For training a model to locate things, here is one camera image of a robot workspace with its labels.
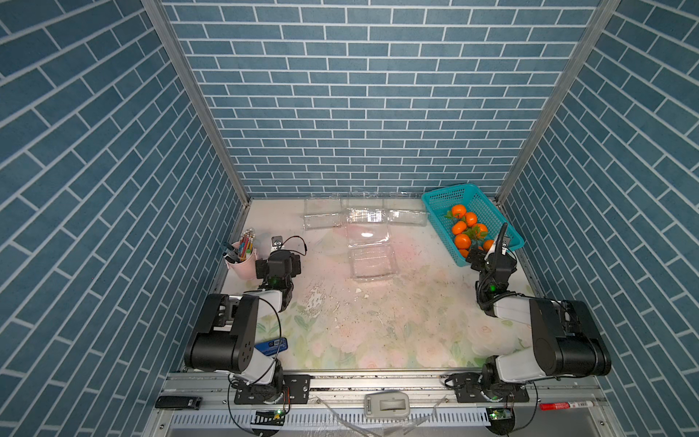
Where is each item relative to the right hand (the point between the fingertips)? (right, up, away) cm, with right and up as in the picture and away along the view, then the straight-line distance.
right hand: (493, 250), depth 91 cm
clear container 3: (-24, +12, +24) cm, 36 cm away
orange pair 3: (-6, +2, -8) cm, 10 cm away
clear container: (-62, +13, +25) cm, 68 cm away
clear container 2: (-43, +12, +11) cm, 46 cm away
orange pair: (-7, +2, +11) cm, 13 cm away
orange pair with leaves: (-4, +14, +21) cm, 25 cm away
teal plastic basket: (-12, +18, +22) cm, 30 cm away
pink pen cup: (-86, -2, 0) cm, 86 cm away
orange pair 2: (+1, +7, +13) cm, 14 cm away
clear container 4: (-41, -2, +10) cm, 42 cm away
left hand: (-72, -2, +3) cm, 72 cm away
